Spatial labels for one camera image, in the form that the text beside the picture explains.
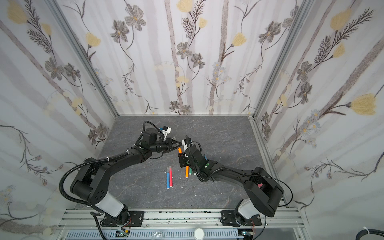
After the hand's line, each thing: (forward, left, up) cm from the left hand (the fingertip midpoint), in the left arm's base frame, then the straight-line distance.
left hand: (178, 140), depth 84 cm
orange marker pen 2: (-12, -5, -17) cm, 21 cm away
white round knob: (-44, -9, -6) cm, 45 cm away
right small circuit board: (-44, -34, -16) cm, 57 cm away
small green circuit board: (-42, +28, -20) cm, 54 cm away
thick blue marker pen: (-17, -13, +10) cm, 24 cm away
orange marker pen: (-5, -1, -2) cm, 6 cm away
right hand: (-6, +2, -1) cm, 7 cm away
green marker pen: (-11, -6, -17) cm, 22 cm away
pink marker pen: (-15, +5, -18) cm, 24 cm away
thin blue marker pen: (-21, +6, -17) cm, 28 cm away
